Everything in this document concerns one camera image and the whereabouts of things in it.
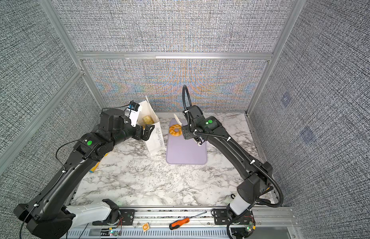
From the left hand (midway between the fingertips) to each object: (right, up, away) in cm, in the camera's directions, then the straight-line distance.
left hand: (145, 122), depth 67 cm
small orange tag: (-1, -49, +3) cm, 50 cm away
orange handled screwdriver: (+17, -47, +4) cm, 50 cm away
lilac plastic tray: (+16, -18, +27) cm, 36 cm away
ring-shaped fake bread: (+9, -4, +39) cm, 40 cm away
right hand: (+21, -3, +11) cm, 24 cm away
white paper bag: (0, -12, +22) cm, 25 cm away
